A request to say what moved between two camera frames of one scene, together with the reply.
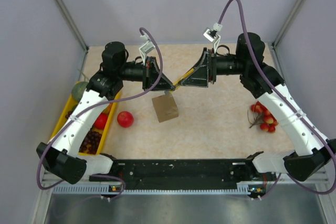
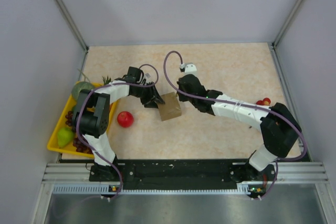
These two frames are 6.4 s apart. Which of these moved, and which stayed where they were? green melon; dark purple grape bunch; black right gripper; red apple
Moved: black right gripper
Stayed: green melon; red apple; dark purple grape bunch
